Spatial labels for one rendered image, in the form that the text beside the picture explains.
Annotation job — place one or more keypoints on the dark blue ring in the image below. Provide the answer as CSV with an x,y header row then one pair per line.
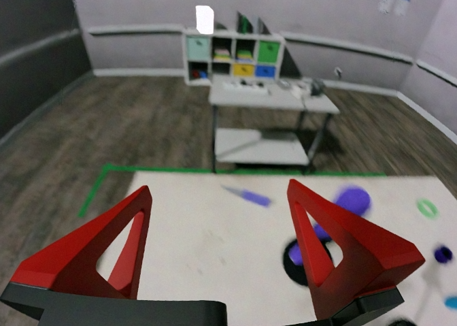
x,y
445,258

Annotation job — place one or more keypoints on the purple microphone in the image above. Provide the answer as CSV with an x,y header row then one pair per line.
x,y
356,201

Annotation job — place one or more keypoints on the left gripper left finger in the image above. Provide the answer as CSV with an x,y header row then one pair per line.
x,y
69,264

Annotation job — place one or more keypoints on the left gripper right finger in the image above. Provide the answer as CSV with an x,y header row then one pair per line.
x,y
374,259

